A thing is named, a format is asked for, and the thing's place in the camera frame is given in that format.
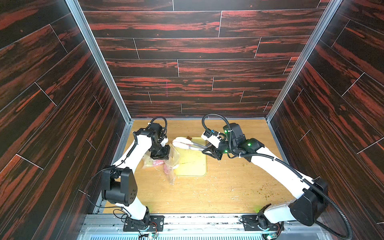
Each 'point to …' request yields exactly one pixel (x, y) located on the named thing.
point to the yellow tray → (192, 163)
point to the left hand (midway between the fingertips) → (169, 157)
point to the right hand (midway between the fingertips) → (207, 146)
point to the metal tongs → (185, 143)
